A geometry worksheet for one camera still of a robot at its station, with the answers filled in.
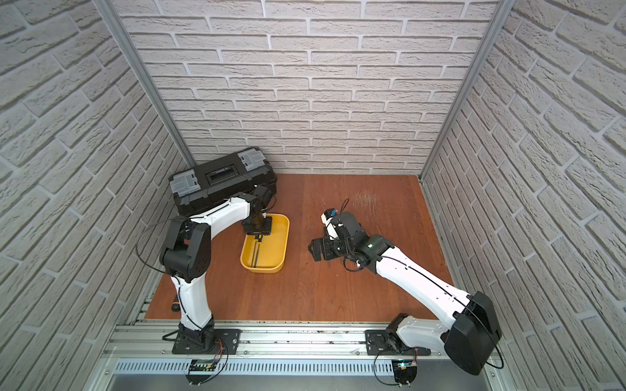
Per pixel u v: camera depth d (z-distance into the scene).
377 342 0.73
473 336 0.39
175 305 0.79
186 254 0.52
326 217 0.71
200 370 0.71
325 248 0.67
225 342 0.74
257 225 0.83
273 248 0.91
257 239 0.96
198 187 0.92
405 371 0.69
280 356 0.73
